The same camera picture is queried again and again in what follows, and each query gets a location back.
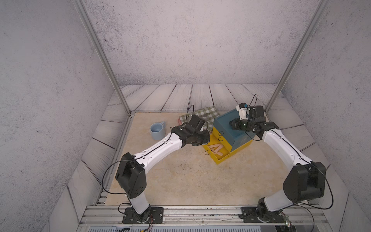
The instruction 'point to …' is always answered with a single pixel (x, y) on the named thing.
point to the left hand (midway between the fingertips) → (213, 140)
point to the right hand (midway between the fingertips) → (230, 124)
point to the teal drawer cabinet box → (237, 138)
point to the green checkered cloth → (209, 114)
